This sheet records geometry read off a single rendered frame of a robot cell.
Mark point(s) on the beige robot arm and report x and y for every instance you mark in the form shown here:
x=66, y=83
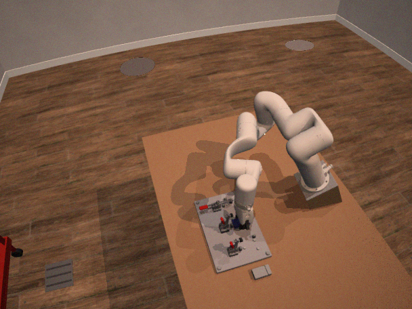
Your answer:
x=306, y=134

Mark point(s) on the black toggle clamp with red handle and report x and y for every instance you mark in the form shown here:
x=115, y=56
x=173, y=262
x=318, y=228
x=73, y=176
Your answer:
x=232, y=249

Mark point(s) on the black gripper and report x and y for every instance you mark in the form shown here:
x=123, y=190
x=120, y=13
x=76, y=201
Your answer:
x=245, y=217

